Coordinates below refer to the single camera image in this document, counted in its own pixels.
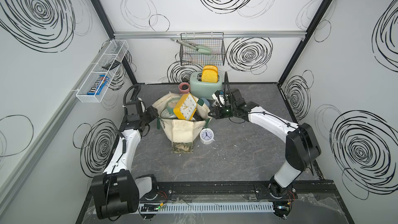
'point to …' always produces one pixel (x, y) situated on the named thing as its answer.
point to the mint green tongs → (200, 48)
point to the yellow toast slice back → (210, 67)
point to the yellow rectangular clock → (186, 107)
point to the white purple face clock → (206, 136)
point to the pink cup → (184, 87)
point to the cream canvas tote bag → (182, 133)
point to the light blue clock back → (205, 101)
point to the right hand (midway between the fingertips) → (210, 113)
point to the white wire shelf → (117, 50)
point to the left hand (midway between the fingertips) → (153, 110)
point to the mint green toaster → (199, 89)
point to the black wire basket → (189, 56)
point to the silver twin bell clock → (166, 114)
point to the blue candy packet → (95, 89)
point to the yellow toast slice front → (209, 76)
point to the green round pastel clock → (171, 103)
